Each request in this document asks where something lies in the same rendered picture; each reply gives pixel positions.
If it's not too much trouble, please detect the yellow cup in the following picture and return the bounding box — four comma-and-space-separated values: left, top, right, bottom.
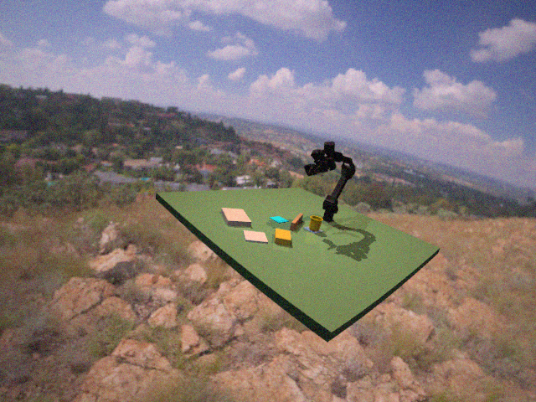
308, 216, 323, 231

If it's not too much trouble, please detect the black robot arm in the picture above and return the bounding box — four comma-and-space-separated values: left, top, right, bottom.
311, 142, 356, 222

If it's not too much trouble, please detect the pale pink flat square tile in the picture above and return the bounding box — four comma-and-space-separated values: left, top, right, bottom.
243, 231, 268, 244

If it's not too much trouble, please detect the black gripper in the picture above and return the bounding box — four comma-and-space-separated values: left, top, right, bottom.
304, 157, 337, 176

